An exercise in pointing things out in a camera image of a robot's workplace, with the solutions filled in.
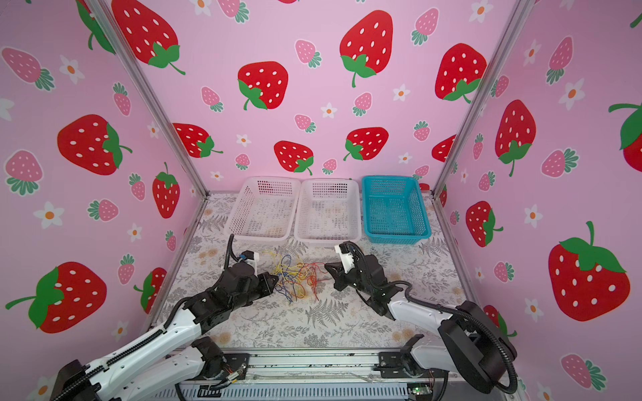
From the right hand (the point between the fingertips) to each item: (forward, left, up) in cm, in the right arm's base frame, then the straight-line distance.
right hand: (325, 265), depth 81 cm
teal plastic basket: (+40, -27, -14) cm, 50 cm away
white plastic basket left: (+32, +34, -11) cm, 48 cm away
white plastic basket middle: (+35, +4, -12) cm, 37 cm away
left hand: (-6, +14, 0) cm, 15 cm away
